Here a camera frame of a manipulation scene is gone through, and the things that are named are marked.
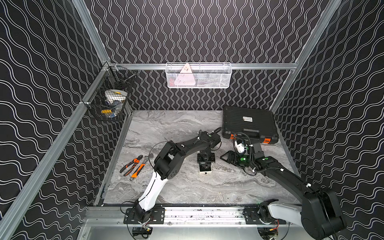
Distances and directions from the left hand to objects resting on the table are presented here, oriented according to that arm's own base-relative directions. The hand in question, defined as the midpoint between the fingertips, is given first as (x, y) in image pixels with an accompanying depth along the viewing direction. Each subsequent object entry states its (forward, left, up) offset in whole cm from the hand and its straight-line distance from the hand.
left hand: (209, 166), depth 90 cm
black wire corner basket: (+21, +58, +29) cm, 68 cm away
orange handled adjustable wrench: (-4, +42, -1) cm, 42 cm away
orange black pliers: (0, +46, -1) cm, 46 cm away
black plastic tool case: (+31, -34, +7) cm, 46 cm away
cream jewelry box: (-4, +2, 0) cm, 5 cm away
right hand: (+1, -8, +8) cm, 12 cm away
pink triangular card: (+39, +17, +35) cm, 55 cm away
